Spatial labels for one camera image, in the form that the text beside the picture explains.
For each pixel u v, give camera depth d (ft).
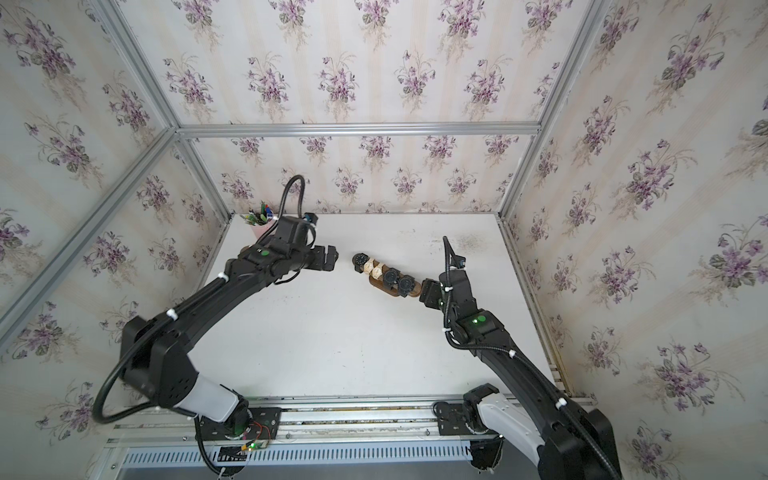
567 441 1.28
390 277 2.97
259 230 3.49
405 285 2.93
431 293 2.37
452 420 2.40
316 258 2.45
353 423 2.45
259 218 3.38
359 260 3.13
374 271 3.05
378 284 3.05
